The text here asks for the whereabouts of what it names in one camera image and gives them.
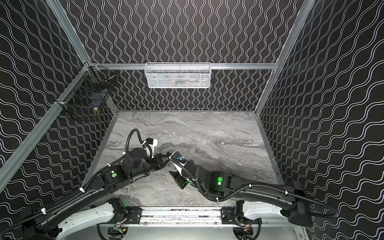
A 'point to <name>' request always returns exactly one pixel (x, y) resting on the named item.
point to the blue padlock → (179, 157)
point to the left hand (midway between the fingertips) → (175, 158)
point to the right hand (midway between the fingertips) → (174, 168)
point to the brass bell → (96, 113)
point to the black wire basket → (89, 89)
